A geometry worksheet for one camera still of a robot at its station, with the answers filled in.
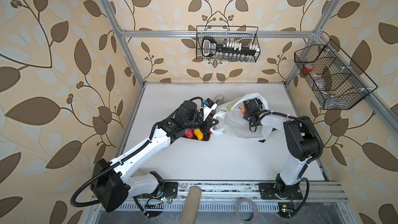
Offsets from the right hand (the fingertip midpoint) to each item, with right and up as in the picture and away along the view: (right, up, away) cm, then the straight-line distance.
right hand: (250, 117), depth 99 cm
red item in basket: (+30, +29, -10) cm, 43 cm away
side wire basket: (+33, +20, -26) cm, 47 cm away
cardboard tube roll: (-36, -36, -31) cm, 59 cm away
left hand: (-23, +2, -28) cm, 37 cm away
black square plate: (-29, -11, -8) cm, 32 cm away
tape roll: (-6, -39, -29) cm, 49 cm away
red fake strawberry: (-39, -9, -10) cm, 41 cm away
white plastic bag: (-14, -3, -1) cm, 14 cm away
